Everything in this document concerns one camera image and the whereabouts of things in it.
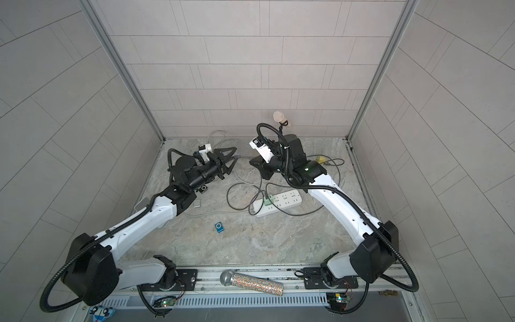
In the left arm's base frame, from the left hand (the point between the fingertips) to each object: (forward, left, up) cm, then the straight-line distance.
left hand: (242, 153), depth 69 cm
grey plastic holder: (-9, +41, -21) cm, 47 cm away
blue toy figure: (-43, +44, -30) cm, 69 cm away
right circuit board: (-40, -34, -31) cm, 61 cm away
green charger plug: (-6, -9, -25) cm, 27 cm away
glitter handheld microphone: (-34, +4, -28) cm, 44 cm away
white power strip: (-5, -15, -29) cm, 33 cm away
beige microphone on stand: (+24, -14, -3) cm, 28 cm away
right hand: (-1, -3, -4) cm, 5 cm away
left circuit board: (-40, +23, -30) cm, 55 cm away
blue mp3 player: (-15, +11, -31) cm, 36 cm away
